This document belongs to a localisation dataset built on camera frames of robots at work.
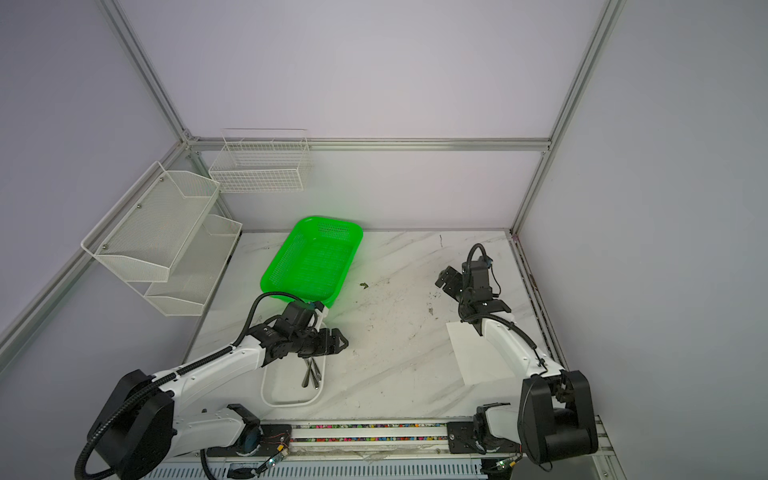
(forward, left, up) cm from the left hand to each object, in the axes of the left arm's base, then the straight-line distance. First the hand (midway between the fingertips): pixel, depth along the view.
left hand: (336, 347), depth 83 cm
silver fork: (-8, +8, -5) cm, 13 cm away
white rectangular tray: (-8, +12, -5) cm, 15 cm away
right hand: (+18, -32, +10) cm, 38 cm away
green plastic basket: (+36, +13, -5) cm, 39 cm away
